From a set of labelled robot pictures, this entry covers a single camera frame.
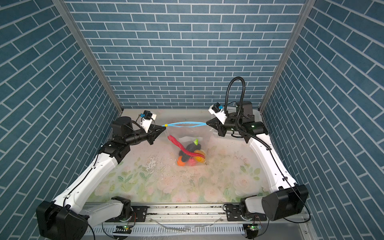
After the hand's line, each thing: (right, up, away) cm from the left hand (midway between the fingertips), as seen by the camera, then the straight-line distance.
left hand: (164, 128), depth 72 cm
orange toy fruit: (+5, -21, +14) cm, 26 cm away
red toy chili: (+2, -5, +4) cm, 7 cm away
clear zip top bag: (+11, -8, +12) cm, 18 cm away
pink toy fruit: (+13, -20, +13) cm, 27 cm away
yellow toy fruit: (+18, -18, +10) cm, 27 cm away
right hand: (+21, +4, 0) cm, 22 cm away
